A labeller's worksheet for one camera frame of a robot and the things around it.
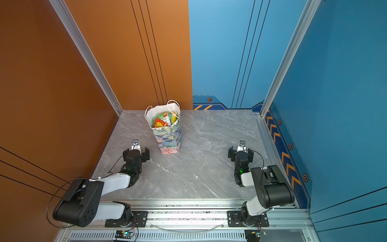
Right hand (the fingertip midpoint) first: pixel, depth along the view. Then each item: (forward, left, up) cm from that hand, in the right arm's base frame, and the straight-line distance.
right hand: (241, 147), depth 93 cm
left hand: (-1, +63, +3) cm, 63 cm away
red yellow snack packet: (+6, +49, +16) cm, 52 cm away
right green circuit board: (-44, 0, -7) cm, 44 cm away
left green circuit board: (-44, +61, -7) cm, 75 cm away
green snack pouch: (+11, +47, +17) cm, 51 cm away
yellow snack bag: (+12, +41, +14) cm, 45 cm away
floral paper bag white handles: (-1, +43, +11) cm, 45 cm away
